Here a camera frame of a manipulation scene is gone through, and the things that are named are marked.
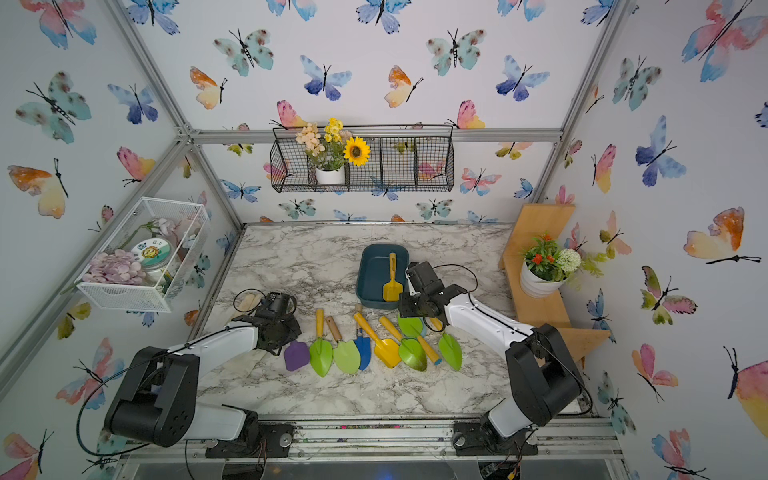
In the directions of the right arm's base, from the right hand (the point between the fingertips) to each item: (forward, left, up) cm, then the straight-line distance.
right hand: (405, 302), depth 87 cm
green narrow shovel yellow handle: (-9, -13, -8) cm, 18 cm away
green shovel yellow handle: (-11, -2, -8) cm, 14 cm away
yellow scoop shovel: (-10, +5, -10) cm, 15 cm away
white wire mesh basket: (+8, +59, +21) cm, 63 cm away
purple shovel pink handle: (-14, +31, -9) cm, 35 cm away
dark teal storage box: (+17, +12, -9) cm, 23 cm away
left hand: (-5, +33, -10) cm, 34 cm away
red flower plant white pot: (+7, -38, +10) cm, 40 cm away
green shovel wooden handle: (-12, +17, -10) cm, 23 cm away
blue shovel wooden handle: (-9, +12, -10) cm, 18 cm away
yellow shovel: (+10, +4, -10) cm, 14 cm away
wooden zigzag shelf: (+22, -35, +12) cm, 43 cm away
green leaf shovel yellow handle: (-13, +23, -8) cm, 28 cm away
